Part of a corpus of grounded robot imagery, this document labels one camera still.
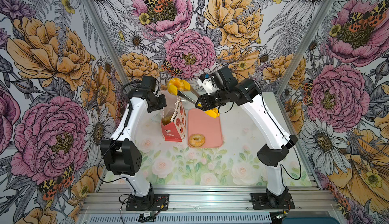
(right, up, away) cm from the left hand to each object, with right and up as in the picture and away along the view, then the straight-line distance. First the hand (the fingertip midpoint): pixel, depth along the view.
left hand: (162, 109), depth 85 cm
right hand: (+21, +1, -15) cm, 26 cm away
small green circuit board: (-4, -50, -13) cm, 52 cm away
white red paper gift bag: (+7, -4, -7) cm, 11 cm away
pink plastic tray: (+22, -10, +20) cm, 31 cm away
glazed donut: (+19, -19, +8) cm, 28 cm away
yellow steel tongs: (+8, +9, -10) cm, 16 cm away
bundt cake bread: (+9, +14, -5) cm, 18 cm away
